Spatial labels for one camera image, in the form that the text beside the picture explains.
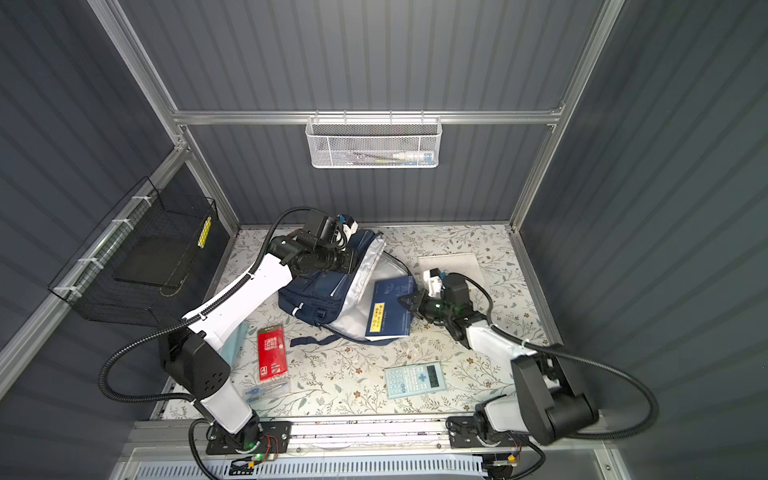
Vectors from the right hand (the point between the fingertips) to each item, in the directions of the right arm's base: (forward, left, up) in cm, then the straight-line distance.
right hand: (402, 303), depth 84 cm
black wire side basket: (-8, +66, +24) cm, 71 cm away
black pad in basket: (+3, +62, +17) cm, 65 cm away
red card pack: (-10, +40, -15) cm, 44 cm away
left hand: (+8, +11, +10) cm, 17 cm away
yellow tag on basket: (+15, +56, +15) cm, 59 cm away
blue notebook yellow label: (-3, +4, -2) cm, 6 cm away
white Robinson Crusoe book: (+24, -23, -13) cm, 36 cm away
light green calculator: (-18, -3, -11) cm, 21 cm away
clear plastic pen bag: (-20, +38, -13) cm, 45 cm away
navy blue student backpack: (-2, +17, +5) cm, 18 cm away
